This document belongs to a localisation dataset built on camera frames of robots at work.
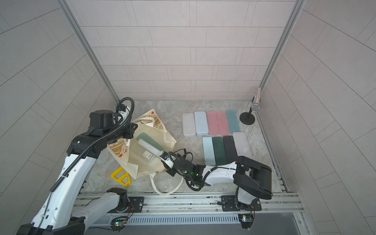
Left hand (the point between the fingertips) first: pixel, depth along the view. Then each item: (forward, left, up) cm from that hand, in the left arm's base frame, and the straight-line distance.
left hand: (140, 123), depth 69 cm
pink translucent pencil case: (+20, -47, -26) cm, 57 cm away
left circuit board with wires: (-37, +7, -25) cm, 45 cm away
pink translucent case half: (+19, -39, -25) cm, 51 cm away
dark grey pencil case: (-3, -49, -25) cm, 55 cm away
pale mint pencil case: (+17, -31, -24) cm, 43 cm away
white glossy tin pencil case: (+18, -23, -26) cm, 39 cm away
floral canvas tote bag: (-11, +5, -6) cm, 14 cm away
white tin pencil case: (+2, -57, -26) cm, 62 cm away
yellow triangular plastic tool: (-17, +14, -27) cm, 35 cm away
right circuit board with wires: (-36, -51, -28) cm, 68 cm away
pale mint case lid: (-6, -36, -25) cm, 44 cm away
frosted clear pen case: (-5, +3, -22) cm, 23 cm away
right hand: (-10, -11, -18) cm, 23 cm away
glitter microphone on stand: (+23, -65, -23) cm, 73 cm away
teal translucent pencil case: (+23, -54, -27) cm, 65 cm away
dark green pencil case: (-4, -42, -26) cm, 49 cm away
